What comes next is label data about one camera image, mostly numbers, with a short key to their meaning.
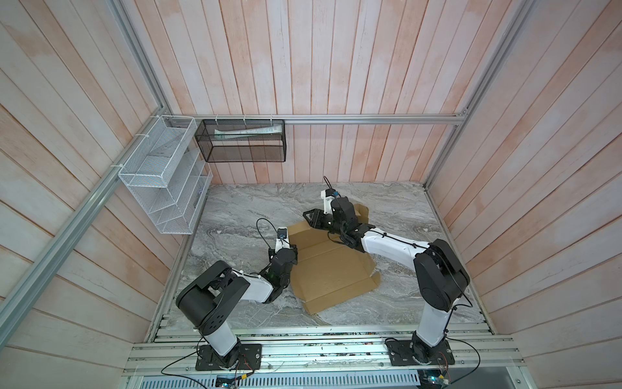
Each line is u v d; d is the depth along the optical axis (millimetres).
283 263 687
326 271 932
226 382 705
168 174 677
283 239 762
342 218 694
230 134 897
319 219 783
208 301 468
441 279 485
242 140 1048
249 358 732
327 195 812
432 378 708
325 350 755
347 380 701
